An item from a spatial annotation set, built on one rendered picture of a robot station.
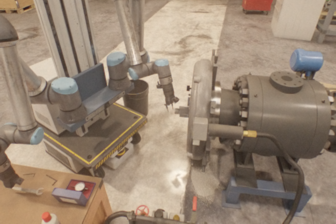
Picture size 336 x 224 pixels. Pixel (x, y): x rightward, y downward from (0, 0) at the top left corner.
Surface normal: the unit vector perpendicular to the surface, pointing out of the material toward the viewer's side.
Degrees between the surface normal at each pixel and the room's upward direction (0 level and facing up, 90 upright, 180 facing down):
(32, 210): 0
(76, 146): 0
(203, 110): 53
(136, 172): 0
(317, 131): 67
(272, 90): 18
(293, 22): 90
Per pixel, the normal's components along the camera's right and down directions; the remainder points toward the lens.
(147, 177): 0.00, -0.81
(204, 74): -0.06, -0.61
